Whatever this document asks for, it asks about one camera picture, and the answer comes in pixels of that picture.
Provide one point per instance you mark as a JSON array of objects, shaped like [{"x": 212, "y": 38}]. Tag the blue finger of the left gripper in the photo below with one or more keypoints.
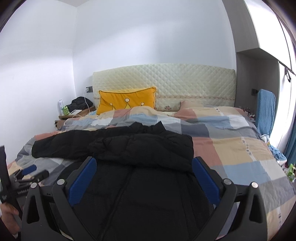
[
  {"x": 38, "y": 177},
  {"x": 29, "y": 170}
]

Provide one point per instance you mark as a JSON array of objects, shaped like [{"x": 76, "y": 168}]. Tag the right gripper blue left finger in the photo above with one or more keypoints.
[{"x": 79, "y": 180}]

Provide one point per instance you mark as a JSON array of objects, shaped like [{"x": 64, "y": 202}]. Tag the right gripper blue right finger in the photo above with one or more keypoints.
[{"x": 210, "y": 181}]

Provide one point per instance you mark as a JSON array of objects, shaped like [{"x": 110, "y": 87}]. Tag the black puffer jacket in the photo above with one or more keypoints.
[{"x": 144, "y": 187}]

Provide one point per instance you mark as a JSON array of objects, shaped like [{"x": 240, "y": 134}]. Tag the person's left hand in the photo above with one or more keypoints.
[{"x": 8, "y": 212}]

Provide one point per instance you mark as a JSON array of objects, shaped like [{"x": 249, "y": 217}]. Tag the plaid patchwork duvet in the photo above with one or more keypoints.
[{"x": 226, "y": 140}]

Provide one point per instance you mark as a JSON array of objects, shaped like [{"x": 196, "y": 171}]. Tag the green drink carton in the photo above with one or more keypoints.
[{"x": 65, "y": 110}]

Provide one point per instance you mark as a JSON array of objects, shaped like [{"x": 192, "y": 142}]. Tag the white spray bottle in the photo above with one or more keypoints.
[{"x": 61, "y": 106}]

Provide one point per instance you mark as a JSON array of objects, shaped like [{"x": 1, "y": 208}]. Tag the white box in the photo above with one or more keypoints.
[{"x": 75, "y": 112}]

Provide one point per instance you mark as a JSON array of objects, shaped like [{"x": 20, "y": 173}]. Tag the blue cloth by bed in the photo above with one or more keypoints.
[{"x": 277, "y": 154}]

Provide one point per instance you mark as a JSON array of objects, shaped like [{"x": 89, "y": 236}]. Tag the black bag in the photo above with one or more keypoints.
[{"x": 80, "y": 103}]

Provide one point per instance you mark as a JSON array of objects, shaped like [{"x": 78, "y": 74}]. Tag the green package by window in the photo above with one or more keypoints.
[{"x": 290, "y": 173}]

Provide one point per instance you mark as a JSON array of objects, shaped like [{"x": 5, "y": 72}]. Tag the blue curtain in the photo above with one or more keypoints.
[{"x": 290, "y": 148}]

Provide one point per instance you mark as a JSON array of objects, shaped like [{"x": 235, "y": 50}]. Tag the cream floral pillow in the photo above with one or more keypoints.
[{"x": 163, "y": 104}]

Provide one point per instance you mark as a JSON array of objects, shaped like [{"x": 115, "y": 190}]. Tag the yellow crown cushion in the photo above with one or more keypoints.
[{"x": 127, "y": 99}]

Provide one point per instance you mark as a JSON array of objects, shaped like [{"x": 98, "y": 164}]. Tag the cream quilted headboard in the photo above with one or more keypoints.
[{"x": 214, "y": 86}]

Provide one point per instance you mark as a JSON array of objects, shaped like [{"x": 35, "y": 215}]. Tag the blue towel on chair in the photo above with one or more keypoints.
[{"x": 265, "y": 112}]

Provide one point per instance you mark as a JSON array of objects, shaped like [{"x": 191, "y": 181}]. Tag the curtain rod with hook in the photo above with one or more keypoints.
[{"x": 288, "y": 71}]

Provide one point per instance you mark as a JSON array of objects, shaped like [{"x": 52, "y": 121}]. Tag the wall socket with charger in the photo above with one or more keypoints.
[{"x": 89, "y": 89}]

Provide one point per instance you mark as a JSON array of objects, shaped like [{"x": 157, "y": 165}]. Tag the black wall switch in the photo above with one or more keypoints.
[{"x": 254, "y": 92}]

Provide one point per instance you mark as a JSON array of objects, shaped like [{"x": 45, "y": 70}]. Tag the grey wall cabinet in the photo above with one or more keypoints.
[{"x": 261, "y": 40}]

